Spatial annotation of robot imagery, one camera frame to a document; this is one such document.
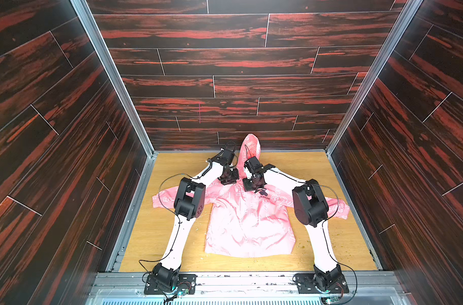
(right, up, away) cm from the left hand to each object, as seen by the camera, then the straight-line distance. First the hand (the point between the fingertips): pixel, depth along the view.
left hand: (239, 181), depth 106 cm
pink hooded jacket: (0, -18, -17) cm, 25 cm away
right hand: (+6, -2, -2) cm, 6 cm away
